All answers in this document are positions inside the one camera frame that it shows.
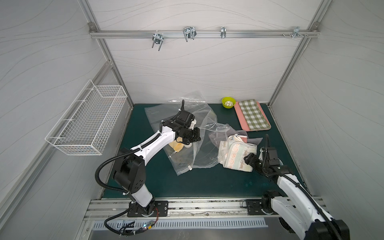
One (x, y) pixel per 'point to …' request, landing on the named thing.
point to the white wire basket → (86, 126)
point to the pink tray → (242, 120)
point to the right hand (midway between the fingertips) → (249, 160)
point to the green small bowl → (228, 102)
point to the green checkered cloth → (256, 119)
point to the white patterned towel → (232, 153)
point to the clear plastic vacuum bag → (202, 153)
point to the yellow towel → (177, 146)
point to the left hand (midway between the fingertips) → (201, 139)
